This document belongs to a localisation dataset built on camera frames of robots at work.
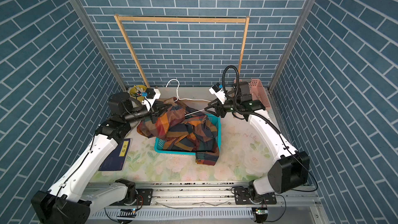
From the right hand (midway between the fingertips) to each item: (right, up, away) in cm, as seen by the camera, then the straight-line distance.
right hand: (210, 107), depth 75 cm
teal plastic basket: (-28, -20, +8) cm, 35 cm away
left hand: (-16, +1, -8) cm, 18 cm away
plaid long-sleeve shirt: (-15, -12, +12) cm, 23 cm away
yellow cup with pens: (-50, +9, +29) cm, 59 cm away
